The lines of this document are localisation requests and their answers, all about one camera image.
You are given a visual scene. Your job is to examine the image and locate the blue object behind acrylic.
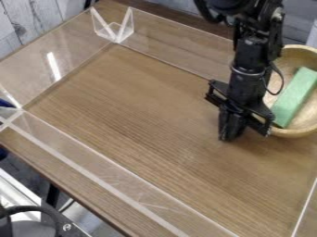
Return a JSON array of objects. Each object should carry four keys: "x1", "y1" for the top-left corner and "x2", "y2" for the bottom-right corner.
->
[{"x1": 0, "y1": 98, "x2": 16, "y2": 108}]

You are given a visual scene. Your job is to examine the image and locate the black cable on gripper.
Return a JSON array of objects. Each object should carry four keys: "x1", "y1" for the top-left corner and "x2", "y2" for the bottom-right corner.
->
[{"x1": 261, "y1": 61, "x2": 286, "y2": 96}]

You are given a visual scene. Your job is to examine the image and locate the black table leg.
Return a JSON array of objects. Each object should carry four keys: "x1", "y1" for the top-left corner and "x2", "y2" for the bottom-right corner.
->
[{"x1": 41, "y1": 183, "x2": 60, "y2": 215}]

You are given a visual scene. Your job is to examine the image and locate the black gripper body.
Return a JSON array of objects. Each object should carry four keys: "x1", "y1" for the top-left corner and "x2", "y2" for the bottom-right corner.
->
[{"x1": 206, "y1": 66, "x2": 275, "y2": 136}]

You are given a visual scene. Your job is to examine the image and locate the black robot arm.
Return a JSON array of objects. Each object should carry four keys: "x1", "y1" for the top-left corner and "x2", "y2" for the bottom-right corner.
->
[{"x1": 192, "y1": 0, "x2": 285, "y2": 141}]

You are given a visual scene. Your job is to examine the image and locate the brown wooden bowl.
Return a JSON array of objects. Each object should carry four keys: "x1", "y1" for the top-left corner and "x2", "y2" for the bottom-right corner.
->
[{"x1": 263, "y1": 44, "x2": 317, "y2": 138}]

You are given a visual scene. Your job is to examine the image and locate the clear acrylic enclosure walls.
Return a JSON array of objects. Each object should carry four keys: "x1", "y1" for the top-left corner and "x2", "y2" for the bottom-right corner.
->
[{"x1": 0, "y1": 0, "x2": 317, "y2": 237}]

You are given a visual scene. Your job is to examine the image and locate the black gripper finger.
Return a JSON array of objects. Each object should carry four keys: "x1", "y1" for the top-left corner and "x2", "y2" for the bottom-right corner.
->
[
  {"x1": 229, "y1": 113, "x2": 249, "y2": 141},
  {"x1": 219, "y1": 106, "x2": 230, "y2": 141}
]

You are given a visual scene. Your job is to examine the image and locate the black chair armrest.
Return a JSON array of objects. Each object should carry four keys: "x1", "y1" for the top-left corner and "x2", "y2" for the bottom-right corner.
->
[{"x1": 0, "y1": 205, "x2": 63, "y2": 237}]

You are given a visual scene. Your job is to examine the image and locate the green rectangular block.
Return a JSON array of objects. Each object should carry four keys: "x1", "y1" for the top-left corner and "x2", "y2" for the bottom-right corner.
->
[{"x1": 271, "y1": 67, "x2": 317, "y2": 129}]

